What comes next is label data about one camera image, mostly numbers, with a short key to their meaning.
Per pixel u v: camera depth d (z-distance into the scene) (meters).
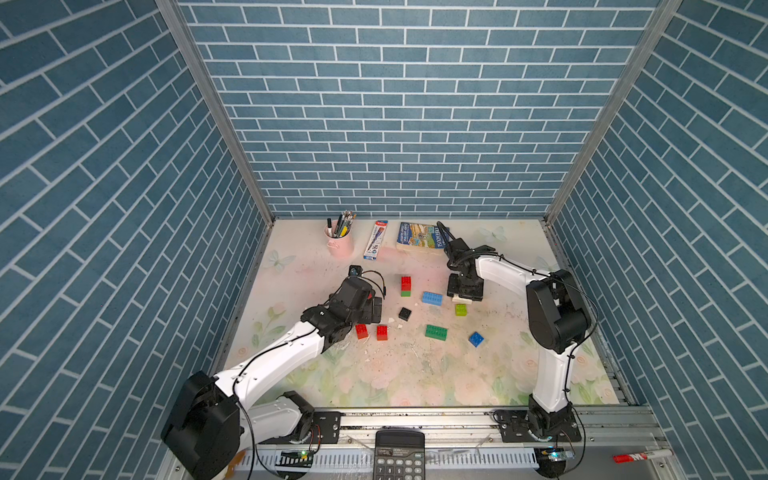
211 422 0.39
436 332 0.89
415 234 1.12
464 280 0.81
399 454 0.69
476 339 0.87
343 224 0.99
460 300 0.92
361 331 0.87
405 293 0.99
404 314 0.93
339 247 1.02
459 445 0.72
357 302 0.64
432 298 0.97
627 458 0.69
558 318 0.52
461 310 0.94
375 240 1.13
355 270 0.74
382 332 0.87
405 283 0.94
